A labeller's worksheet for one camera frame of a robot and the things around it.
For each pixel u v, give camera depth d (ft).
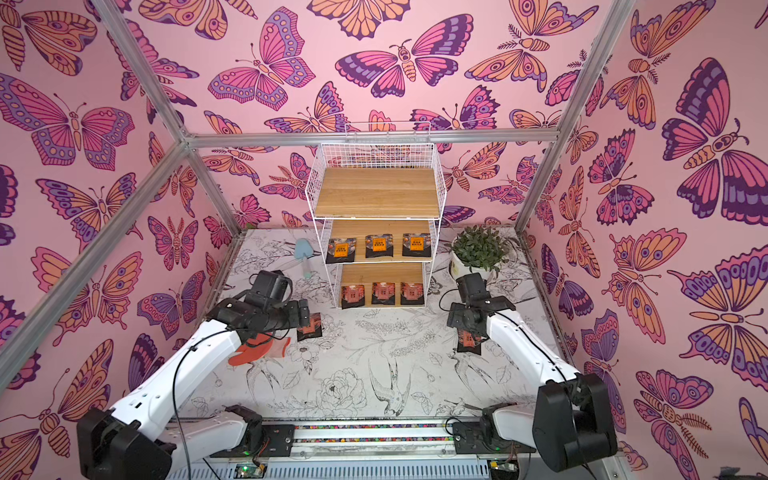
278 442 2.40
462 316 2.57
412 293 3.28
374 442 2.45
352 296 3.28
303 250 3.73
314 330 3.04
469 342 2.95
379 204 2.28
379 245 2.67
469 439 2.39
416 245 2.67
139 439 1.24
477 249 2.93
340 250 2.67
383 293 3.28
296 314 2.35
